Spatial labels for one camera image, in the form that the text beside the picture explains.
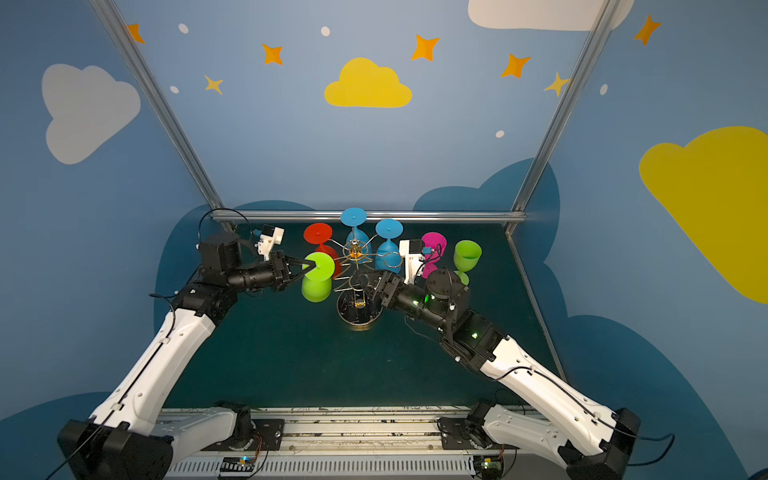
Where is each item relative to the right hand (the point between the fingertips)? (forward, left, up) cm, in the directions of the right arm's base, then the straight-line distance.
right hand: (364, 273), depth 60 cm
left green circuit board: (-31, +31, -41) cm, 60 cm away
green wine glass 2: (+6, +14, -14) cm, 21 cm away
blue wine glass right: (+20, -4, -18) cm, 27 cm away
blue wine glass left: (+14, +3, -7) cm, 16 cm away
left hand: (+7, +13, -6) cm, 16 cm away
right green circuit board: (-28, -32, -42) cm, 60 cm away
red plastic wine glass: (+18, +14, -9) cm, 25 cm away
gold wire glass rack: (+13, +7, -39) cm, 41 cm away
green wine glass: (+24, -28, -23) cm, 43 cm away
